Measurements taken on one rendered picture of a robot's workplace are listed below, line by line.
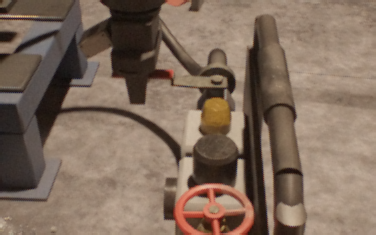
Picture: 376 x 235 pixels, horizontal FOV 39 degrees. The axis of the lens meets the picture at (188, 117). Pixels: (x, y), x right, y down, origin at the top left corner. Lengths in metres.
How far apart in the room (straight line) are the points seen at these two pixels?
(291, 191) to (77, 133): 1.05
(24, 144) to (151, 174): 0.30
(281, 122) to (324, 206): 0.76
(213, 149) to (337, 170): 0.82
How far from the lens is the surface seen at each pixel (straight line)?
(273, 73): 0.55
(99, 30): 0.70
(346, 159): 1.38
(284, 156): 0.45
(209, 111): 0.62
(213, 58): 0.82
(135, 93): 0.70
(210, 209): 0.49
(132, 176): 1.28
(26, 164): 1.23
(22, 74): 1.20
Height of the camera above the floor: 0.85
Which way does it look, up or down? 36 degrees down
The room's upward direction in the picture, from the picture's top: straight up
